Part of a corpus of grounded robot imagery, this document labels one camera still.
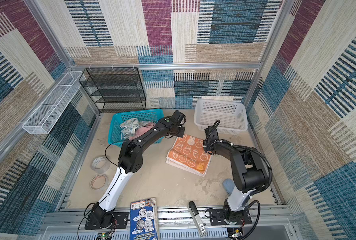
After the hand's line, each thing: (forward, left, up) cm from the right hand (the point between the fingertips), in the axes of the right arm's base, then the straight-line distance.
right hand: (211, 145), depth 97 cm
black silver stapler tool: (-37, +14, +3) cm, 40 cm away
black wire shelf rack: (+39, +65, +17) cm, 78 cm away
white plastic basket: (+26, -20, -2) cm, 33 cm away
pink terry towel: (+11, +44, +5) cm, 46 cm away
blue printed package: (-40, +38, +1) cm, 55 cm away
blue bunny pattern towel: (+10, +52, +9) cm, 54 cm away
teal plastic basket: (+8, +63, +4) cm, 63 cm away
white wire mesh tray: (0, +85, +32) cm, 90 cm away
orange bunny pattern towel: (-4, +15, -2) cm, 16 cm away
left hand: (+10, +18, +4) cm, 21 cm away
